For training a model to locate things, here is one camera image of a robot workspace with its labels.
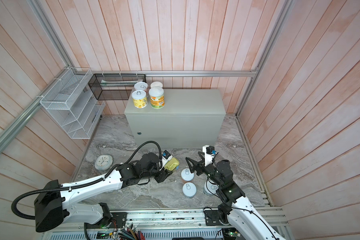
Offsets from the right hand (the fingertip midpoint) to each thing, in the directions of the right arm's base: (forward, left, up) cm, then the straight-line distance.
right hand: (193, 155), depth 75 cm
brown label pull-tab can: (-5, +3, -15) cm, 16 cm away
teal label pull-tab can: (-11, -11, -15) cm, 22 cm away
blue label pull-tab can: (-13, +2, -14) cm, 19 cm away
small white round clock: (+3, +55, -17) cm, 57 cm away
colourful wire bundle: (-33, +26, -7) cm, 43 cm away
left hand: (-6, +13, -7) cm, 16 cm away
